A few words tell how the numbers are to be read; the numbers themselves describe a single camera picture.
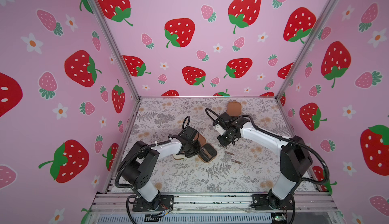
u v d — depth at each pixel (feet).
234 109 3.64
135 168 1.50
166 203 2.43
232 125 2.02
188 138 2.40
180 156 2.88
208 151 2.97
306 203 2.51
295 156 1.54
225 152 2.98
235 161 2.94
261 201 2.41
